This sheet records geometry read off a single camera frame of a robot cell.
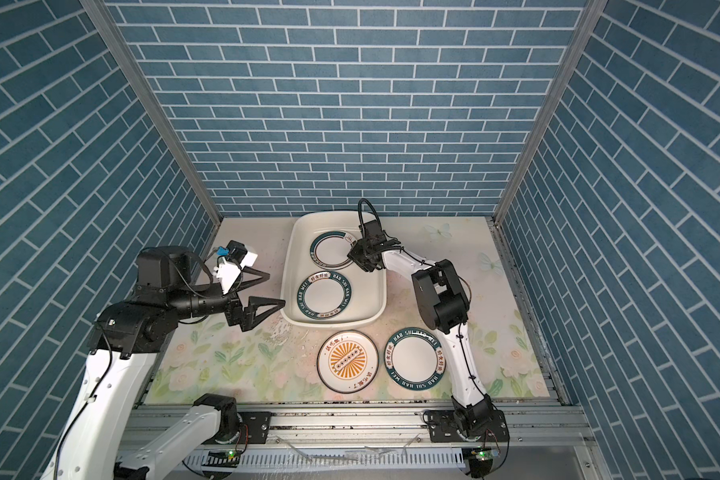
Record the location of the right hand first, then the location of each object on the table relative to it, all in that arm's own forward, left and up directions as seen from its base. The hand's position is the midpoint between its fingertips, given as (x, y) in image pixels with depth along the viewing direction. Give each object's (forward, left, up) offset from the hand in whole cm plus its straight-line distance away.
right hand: (346, 253), depth 103 cm
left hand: (-33, +8, +28) cm, 44 cm away
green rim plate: (+4, +7, -3) cm, 9 cm away
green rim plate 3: (-32, -24, -9) cm, 41 cm away
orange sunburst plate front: (-35, -5, -6) cm, 36 cm away
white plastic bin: (-11, -9, -4) cm, 15 cm away
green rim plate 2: (-15, +6, -4) cm, 16 cm away
